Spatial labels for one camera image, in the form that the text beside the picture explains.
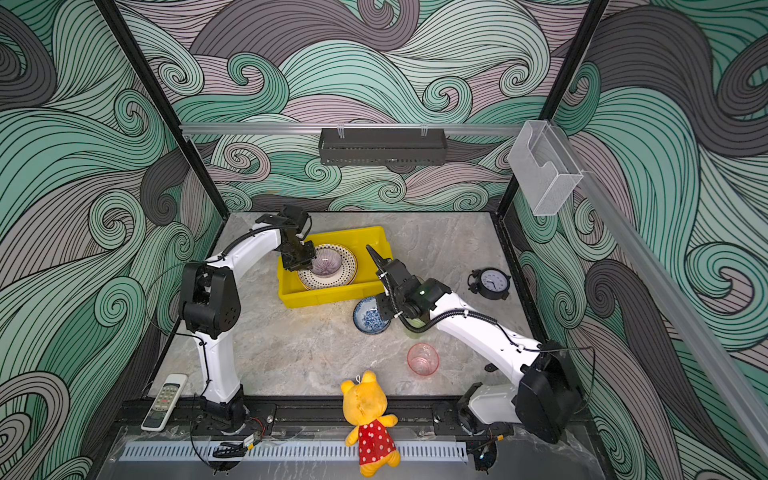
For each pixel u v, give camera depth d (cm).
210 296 52
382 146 95
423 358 83
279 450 70
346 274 98
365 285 91
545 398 39
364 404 69
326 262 98
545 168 79
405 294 59
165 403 74
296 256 85
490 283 96
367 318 88
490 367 81
